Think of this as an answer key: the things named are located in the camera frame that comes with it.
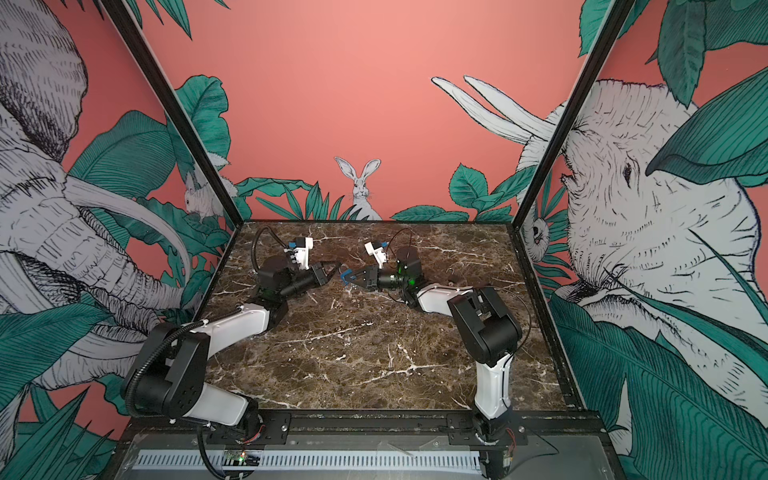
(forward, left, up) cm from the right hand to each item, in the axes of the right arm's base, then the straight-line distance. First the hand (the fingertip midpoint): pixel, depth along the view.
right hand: (344, 279), depth 80 cm
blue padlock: (+3, 0, -1) cm, 4 cm away
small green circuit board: (-39, +23, -19) cm, 49 cm away
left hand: (+5, 0, +2) cm, 5 cm away
